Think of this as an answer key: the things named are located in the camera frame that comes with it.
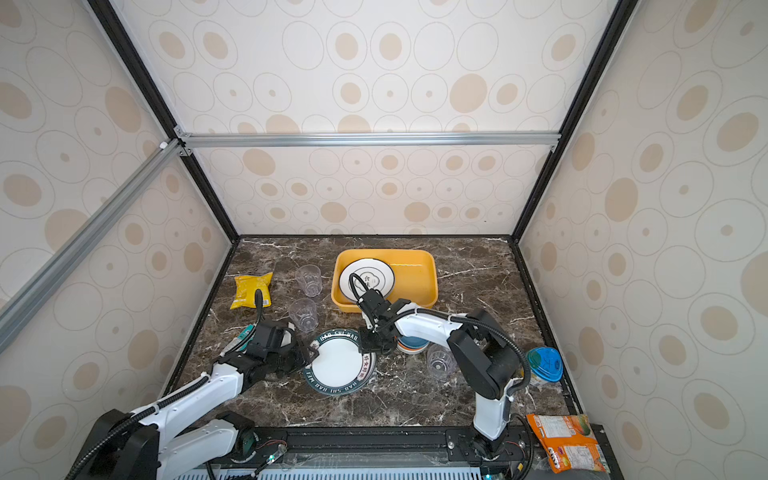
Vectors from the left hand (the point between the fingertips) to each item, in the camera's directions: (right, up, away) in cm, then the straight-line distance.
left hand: (324, 352), depth 85 cm
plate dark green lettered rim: (+4, -6, +2) cm, 7 cm away
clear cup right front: (+34, -4, +3) cm, 34 cm away
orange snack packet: (+63, -19, -12) cm, 67 cm away
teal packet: (-27, +4, +9) cm, 28 cm away
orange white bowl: (+25, +1, -1) cm, 25 cm away
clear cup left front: (-9, +9, +13) cm, 18 cm away
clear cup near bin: (-9, +20, +19) cm, 29 cm away
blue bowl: (+25, +3, 0) cm, 26 cm away
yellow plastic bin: (+28, +21, +23) cm, 42 cm away
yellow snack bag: (-30, +17, +15) cm, 37 cm away
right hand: (+11, 0, +3) cm, 11 cm away
